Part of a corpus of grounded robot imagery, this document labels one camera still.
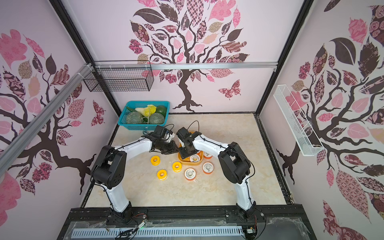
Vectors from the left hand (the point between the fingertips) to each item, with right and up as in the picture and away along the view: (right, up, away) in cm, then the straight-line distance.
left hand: (178, 152), depth 92 cm
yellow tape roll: (-14, -5, +1) cm, 15 cm away
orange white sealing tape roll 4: (+19, -9, -2) cm, 21 cm away
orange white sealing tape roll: (+11, -4, +1) cm, 11 cm away
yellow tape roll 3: (-9, -13, -4) cm, 16 cm away
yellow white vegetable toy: (-26, +28, +21) cm, 44 cm away
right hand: (+5, -2, -1) cm, 5 cm away
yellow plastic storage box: (+6, -5, -3) cm, 8 cm away
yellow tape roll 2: (0, -8, -2) cm, 9 cm away
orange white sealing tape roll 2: (+19, -2, +2) cm, 19 cm away
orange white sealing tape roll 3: (+8, -12, -5) cm, 15 cm away
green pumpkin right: (-17, +22, +12) cm, 30 cm away
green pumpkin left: (-32, +23, +10) cm, 40 cm away
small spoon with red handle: (-26, +12, +15) cm, 32 cm away
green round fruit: (-14, +29, +19) cm, 38 cm away
